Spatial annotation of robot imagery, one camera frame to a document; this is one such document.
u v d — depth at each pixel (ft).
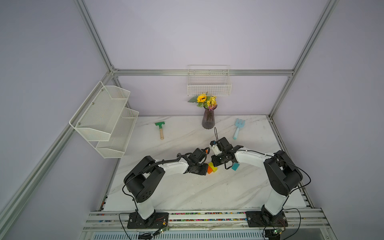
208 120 3.51
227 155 2.32
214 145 2.82
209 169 2.95
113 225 2.41
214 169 2.90
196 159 2.37
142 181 1.53
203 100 3.13
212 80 3.11
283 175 1.58
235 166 2.99
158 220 2.41
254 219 2.40
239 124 3.74
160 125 3.69
